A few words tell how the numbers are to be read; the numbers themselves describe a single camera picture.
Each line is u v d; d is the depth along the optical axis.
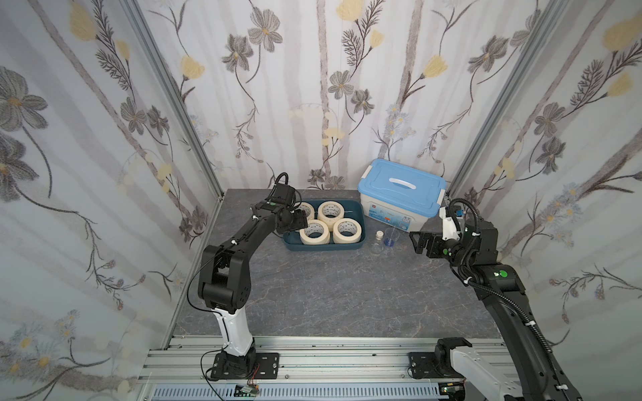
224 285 0.49
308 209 1.07
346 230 1.04
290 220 0.80
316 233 1.04
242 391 0.71
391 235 0.99
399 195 0.98
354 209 1.10
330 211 1.11
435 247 0.64
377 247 1.01
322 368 0.75
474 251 0.52
